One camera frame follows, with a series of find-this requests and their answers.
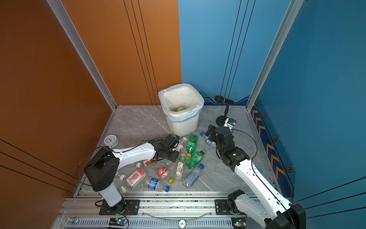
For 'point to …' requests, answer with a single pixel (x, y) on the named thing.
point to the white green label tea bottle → (180, 167)
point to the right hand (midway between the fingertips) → (213, 129)
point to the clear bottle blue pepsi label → (208, 140)
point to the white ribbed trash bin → (180, 128)
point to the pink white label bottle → (135, 179)
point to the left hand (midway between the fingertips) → (175, 153)
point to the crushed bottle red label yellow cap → (163, 173)
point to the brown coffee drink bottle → (147, 162)
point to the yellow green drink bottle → (180, 109)
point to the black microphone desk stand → (220, 119)
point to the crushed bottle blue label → (156, 184)
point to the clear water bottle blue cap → (188, 182)
